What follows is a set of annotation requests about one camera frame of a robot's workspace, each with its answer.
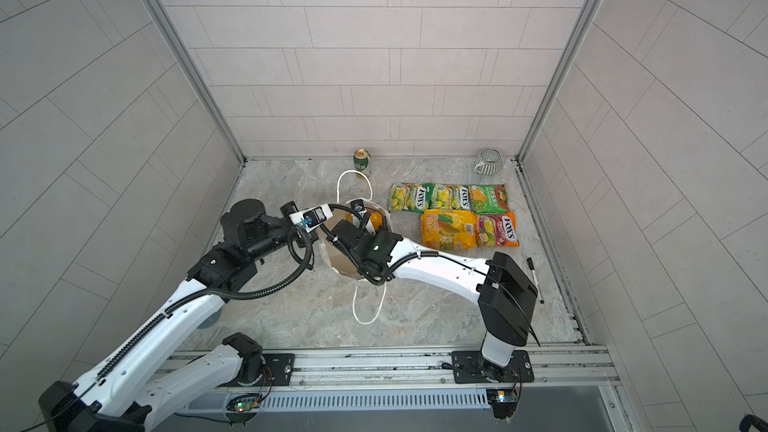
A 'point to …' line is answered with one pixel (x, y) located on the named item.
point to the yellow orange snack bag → (375, 217)
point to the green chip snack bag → (488, 199)
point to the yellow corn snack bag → (449, 229)
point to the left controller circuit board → (246, 406)
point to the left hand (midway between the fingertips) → (334, 203)
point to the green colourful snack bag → (451, 197)
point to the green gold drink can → (361, 159)
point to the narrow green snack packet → (413, 198)
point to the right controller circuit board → (503, 401)
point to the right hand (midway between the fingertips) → (362, 239)
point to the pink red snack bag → (496, 230)
